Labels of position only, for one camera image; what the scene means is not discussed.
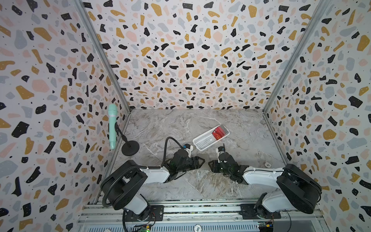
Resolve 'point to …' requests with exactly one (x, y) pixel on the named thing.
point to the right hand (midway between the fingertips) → (211, 163)
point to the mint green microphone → (112, 110)
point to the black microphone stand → (130, 148)
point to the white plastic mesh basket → (207, 138)
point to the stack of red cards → (219, 133)
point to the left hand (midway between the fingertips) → (206, 161)
